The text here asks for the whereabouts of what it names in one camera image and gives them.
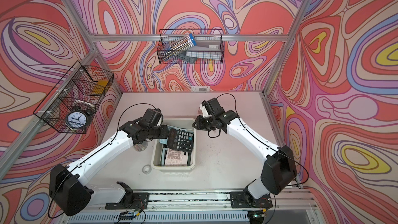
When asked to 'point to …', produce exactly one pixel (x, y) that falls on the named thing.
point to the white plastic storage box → (158, 151)
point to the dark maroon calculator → (180, 140)
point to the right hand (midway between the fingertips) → (197, 129)
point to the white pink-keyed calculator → (176, 158)
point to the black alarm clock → (78, 118)
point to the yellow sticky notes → (99, 87)
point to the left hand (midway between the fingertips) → (167, 131)
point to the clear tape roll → (146, 169)
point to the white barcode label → (200, 88)
